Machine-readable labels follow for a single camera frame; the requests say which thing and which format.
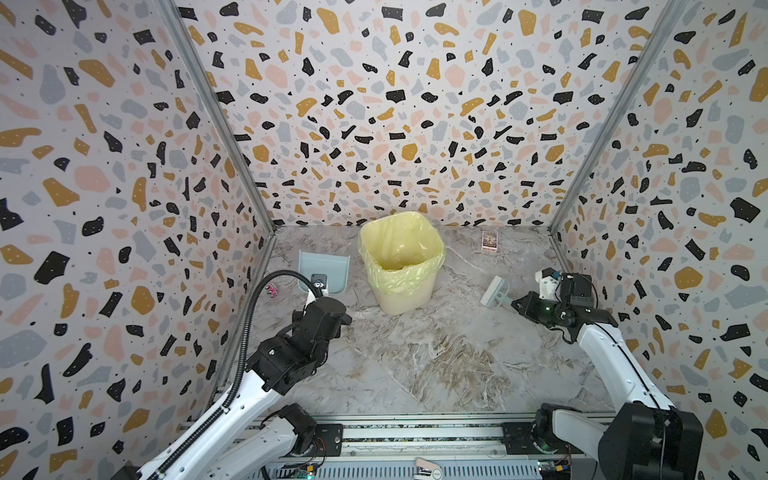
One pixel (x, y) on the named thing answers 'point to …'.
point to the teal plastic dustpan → (335, 266)
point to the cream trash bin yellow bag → (401, 255)
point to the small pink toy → (271, 290)
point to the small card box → (489, 241)
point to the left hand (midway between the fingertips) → (323, 301)
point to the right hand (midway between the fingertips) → (512, 297)
